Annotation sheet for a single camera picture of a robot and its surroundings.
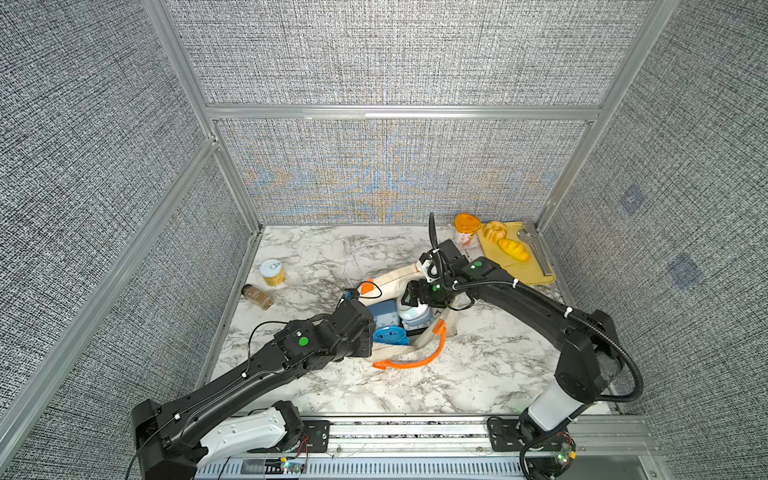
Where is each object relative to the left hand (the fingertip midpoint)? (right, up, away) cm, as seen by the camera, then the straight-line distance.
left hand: (375, 338), depth 71 cm
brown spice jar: (-38, +7, +23) cm, 45 cm away
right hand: (+10, +9, +10) cm, 17 cm away
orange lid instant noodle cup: (+32, +30, +36) cm, 56 cm away
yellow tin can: (-35, +14, +28) cm, 47 cm away
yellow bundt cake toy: (+44, +29, +42) cm, 68 cm away
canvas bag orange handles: (+3, +11, +8) cm, 15 cm away
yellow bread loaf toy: (+50, +22, +38) cm, 66 cm away
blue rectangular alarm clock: (+2, +3, +13) cm, 13 cm away
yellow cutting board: (+55, +14, +37) cm, 67 cm away
